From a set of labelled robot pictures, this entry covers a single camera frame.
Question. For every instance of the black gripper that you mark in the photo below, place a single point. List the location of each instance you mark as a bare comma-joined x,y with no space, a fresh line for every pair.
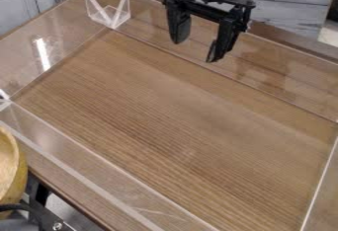
231,13

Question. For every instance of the wooden brown bowl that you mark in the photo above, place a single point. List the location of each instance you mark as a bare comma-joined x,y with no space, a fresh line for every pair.
14,169

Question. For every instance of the clear acrylic tray walls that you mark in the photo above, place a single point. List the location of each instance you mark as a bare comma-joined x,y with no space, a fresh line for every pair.
158,142

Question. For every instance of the clear acrylic corner bracket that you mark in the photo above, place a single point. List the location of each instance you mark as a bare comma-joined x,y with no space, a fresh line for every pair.
110,16

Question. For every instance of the black metal table frame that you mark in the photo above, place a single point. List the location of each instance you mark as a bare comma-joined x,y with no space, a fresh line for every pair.
39,195

